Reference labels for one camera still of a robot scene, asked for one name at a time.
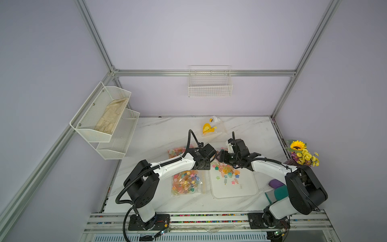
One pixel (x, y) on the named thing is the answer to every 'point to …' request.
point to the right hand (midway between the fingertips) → (219, 159)
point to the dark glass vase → (291, 162)
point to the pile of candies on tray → (227, 171)
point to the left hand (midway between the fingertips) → (203, 166)
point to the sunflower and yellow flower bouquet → (299, 154)
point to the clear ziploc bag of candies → (215, 126)
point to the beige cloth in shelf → (113, 112)
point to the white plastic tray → (229, 181)
